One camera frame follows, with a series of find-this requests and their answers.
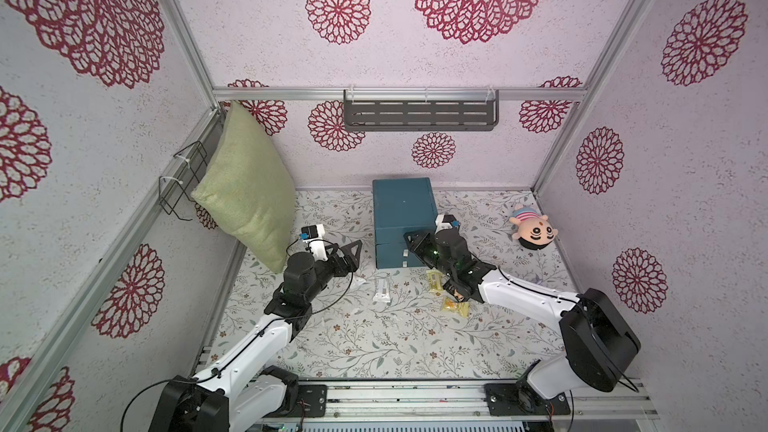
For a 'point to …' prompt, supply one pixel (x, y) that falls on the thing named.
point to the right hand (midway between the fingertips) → (401, 234)
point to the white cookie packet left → (358, 280)
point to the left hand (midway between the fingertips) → (351, 245)
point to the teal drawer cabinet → (401, 206)
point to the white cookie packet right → (382, 291)
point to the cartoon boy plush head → (534, 231)
